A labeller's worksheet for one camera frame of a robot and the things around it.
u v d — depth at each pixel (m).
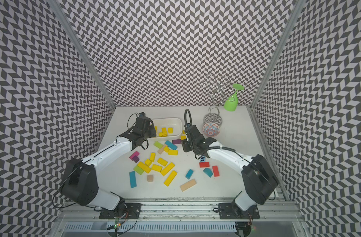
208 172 0.86
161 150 0.94
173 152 0.94
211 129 1.02
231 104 0.91
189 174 0.84
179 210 0.75
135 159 0.89
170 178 0.84
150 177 0.85
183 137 0.99
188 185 0.82
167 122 1.02
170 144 0.98
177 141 0.98
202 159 0.91
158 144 0.98
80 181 0.43
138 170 0.87
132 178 0.83
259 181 0.43
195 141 0.64
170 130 1.07
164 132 1.04
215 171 0.87
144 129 0.68
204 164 0.89
